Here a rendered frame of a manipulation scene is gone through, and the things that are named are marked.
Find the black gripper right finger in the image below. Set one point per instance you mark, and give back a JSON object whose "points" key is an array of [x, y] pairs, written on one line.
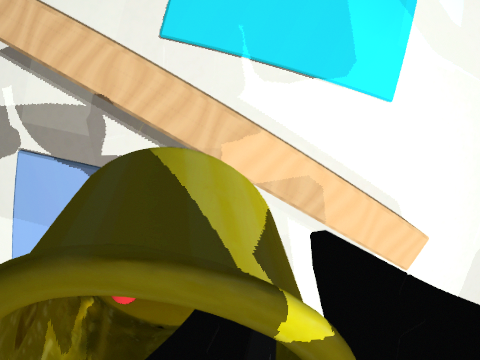
{"points": [[385, 314]]}

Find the red marble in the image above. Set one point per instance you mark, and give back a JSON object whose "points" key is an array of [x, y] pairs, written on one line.
{"points": [[123, 300]]}

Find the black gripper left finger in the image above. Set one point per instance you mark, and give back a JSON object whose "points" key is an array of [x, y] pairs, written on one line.
{"points": [[204, 336]]}

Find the light wooden plank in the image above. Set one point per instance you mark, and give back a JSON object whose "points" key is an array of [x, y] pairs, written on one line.
{"points": [[191, 116]]}

